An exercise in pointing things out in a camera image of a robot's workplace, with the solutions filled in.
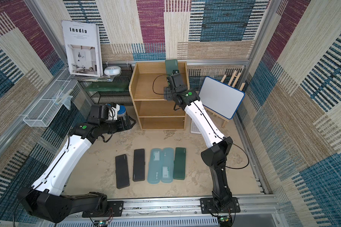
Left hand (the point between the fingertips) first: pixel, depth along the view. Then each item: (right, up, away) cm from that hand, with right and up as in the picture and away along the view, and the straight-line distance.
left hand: (129, 122), depth 76 cm
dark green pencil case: (+27, -26, +11) cm, 39 cm away
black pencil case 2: (+3, -28, +9) cm, 30 cm away
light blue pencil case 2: (+20, -27, +11) cm, 35 cm away
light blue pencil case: (+12, -27, +11) cm, 32 cm away
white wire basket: (-41, +5, -4) cm, 42 cm away
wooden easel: (+61, +25, +16) cm, 68 cm away
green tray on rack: (-24, +25, +29) cm, 45 cm away
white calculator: (+39, -5, +28) cm, 48 cm away
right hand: (+23, +18, +4) cm, 30 cm away
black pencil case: (-7, -30, +9) cm, 32 cm away
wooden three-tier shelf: (+8, +21, +10) cm, 24 cm away
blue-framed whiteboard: (+54, +15, +17) cm, 59 cm away
